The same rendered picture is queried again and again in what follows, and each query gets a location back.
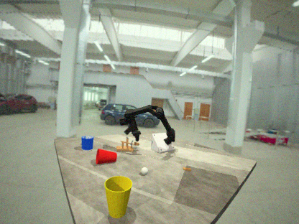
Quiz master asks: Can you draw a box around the blue cup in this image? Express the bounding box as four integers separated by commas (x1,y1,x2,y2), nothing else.
82,136,93,151

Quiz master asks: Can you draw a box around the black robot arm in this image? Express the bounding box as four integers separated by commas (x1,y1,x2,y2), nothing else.
119,105,175,145

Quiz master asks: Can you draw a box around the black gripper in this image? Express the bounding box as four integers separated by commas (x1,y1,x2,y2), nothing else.
129,123,141,141

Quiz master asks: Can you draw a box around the yellow plastic cup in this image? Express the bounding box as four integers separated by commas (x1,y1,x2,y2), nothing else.
105,176,132,218

